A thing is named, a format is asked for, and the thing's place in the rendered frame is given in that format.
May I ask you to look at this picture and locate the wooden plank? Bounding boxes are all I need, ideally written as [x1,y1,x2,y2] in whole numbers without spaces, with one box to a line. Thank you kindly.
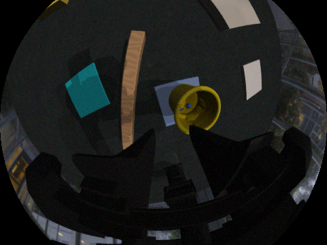
[121,31,145,149]

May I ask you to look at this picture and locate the yellow block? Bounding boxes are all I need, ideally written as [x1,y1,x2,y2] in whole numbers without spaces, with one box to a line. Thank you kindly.
[38,0,69,20]

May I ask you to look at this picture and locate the olive yellow cup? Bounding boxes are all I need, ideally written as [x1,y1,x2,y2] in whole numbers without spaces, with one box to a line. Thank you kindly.
[169,84,221,135]

